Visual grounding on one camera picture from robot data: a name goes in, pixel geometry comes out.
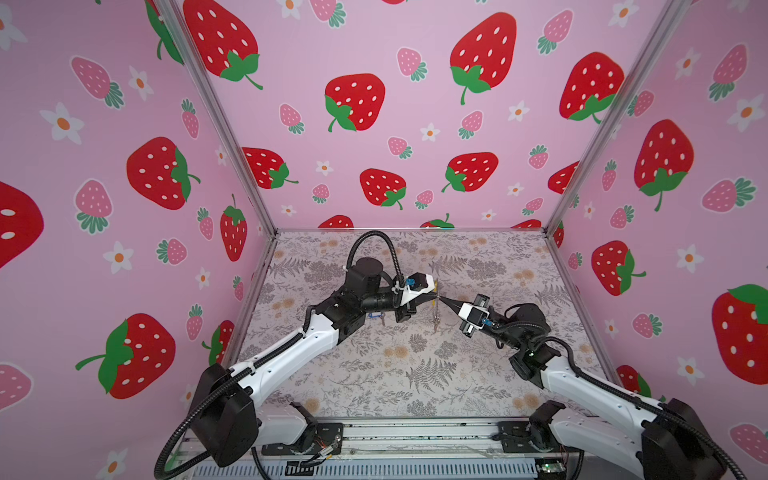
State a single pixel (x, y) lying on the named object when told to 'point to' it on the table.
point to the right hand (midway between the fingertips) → (444, 294)
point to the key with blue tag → (377, 315)
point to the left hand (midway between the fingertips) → (434, 292)
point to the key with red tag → (437, 319)
